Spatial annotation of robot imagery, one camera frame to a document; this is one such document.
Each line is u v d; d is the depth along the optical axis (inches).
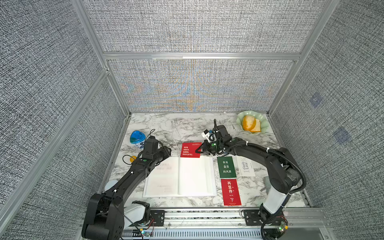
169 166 34.8
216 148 29.4
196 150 32.9
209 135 32.7
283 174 18.7
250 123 40.7
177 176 34.3
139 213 25.5
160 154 29.3
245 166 36.1
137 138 36.9
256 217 28.7
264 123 42.6
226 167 36.0
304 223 28.8
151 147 25.7
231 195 31.9
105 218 15.9
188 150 34.7
